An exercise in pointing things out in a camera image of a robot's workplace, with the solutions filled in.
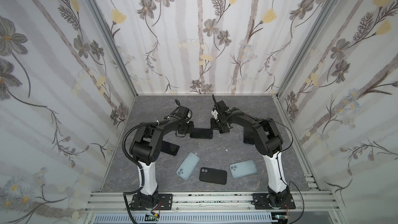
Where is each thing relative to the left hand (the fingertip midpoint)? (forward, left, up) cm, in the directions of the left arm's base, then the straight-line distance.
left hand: (191, 125), depth 99 cm
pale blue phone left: (-25, +2, -3) cm, 25 cm away
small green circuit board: (-48, +19, -5) cm, 52 cm away
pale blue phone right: (-27, -29, -3) cm, 40 cm away
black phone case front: (-30, -12, -5) cm, 33 cm away
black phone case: (-5, -7, -2) cm, 8 cm away
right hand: (0, -11, 0) cm, 11 cm away
